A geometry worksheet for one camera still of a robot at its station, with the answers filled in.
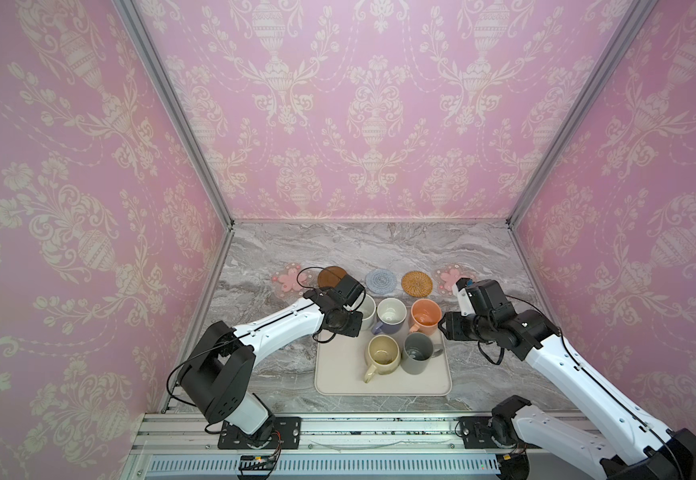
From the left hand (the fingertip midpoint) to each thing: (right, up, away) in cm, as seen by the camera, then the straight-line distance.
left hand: (356, 328), depth 85 cm
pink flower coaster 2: (+33, +13, +20) cm, 41 cm away
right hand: (+24, +3, -7) cm, 25 cm away
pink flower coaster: (-22, +12, +18) cm, 31 cm away
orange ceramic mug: (+21, +3, +5) cm, 22 cm away
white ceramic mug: (+3, +6, +2) cm, 7 cm away
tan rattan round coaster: (+21, +11, +17) cm, 29 cm away
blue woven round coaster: (+9, +12, +17) cm, 23 cm away
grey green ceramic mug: (+18, -7, 0) cm, 19 cm away
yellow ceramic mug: (+8, -8, +1) cm, 12 cm away
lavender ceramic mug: (+11, +2, +7) cm, 13 cm away
